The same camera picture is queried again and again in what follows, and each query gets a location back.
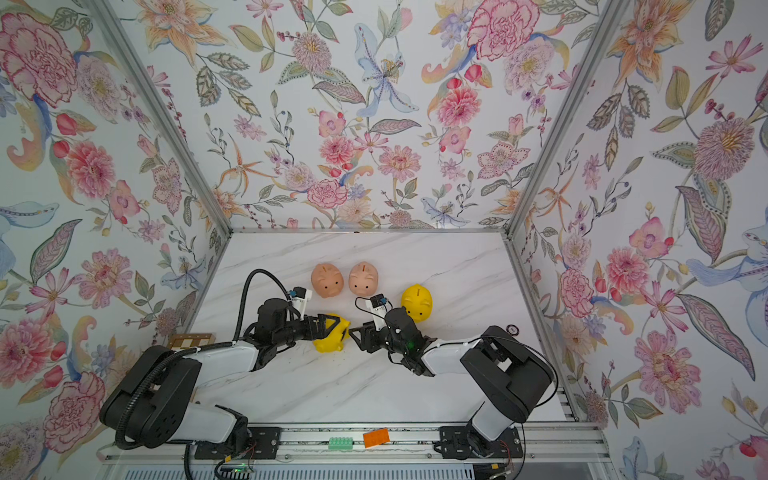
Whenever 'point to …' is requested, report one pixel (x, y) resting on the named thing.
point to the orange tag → (376, 437)
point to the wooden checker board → (187, 341)
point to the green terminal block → (340, 443)
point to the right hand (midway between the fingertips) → (356, 326)
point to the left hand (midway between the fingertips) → (334, 320)
